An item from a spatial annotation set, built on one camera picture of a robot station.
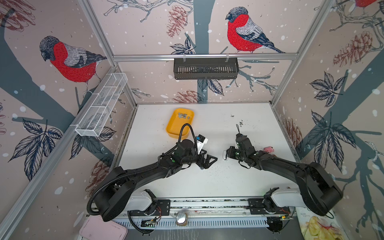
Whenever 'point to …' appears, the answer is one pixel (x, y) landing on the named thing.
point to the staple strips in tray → (183, 115)
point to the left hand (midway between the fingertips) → (212, 157)
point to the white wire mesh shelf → (100, 104)
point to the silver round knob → (181, 218)
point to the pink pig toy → (269, 149)
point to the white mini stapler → (224, 155)
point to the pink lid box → (95, 228)
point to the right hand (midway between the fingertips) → (226, 152)
